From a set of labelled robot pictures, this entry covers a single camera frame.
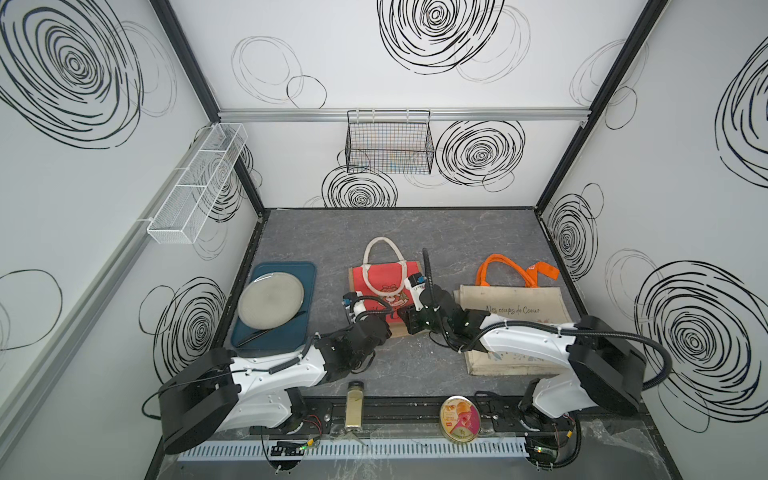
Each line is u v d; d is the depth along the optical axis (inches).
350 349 24.3
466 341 23.8
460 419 27.8
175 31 28.9
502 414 29.1
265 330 34.4
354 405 28.5
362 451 37.9
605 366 16.9
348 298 28.9
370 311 28.9
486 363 31.8
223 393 16.4
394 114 35.8
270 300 37.8
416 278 29.1
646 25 29.1
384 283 37.7
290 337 34.4
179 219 28.3
